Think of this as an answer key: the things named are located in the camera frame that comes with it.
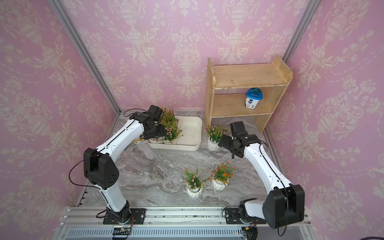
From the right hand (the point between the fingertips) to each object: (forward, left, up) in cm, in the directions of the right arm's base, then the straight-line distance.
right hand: (227, 145), depth 83 cm
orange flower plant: (-17, +7, -2) cm, 18 cm away
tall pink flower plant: (+9, +32, 0) cm, 33 cm away
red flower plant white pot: (+20, +34, +2) cm, 40 cm away
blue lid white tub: (+23, -18, +15) cm, 33 cm away
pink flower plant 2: (-20, +20, -1) cm, 28 cm away
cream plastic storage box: (+25, +21, -15) cm, 36 cm away
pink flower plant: (+9, +6, 0) cm, 11 cm away
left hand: (+9, +39, +1) cm, 40 cm away
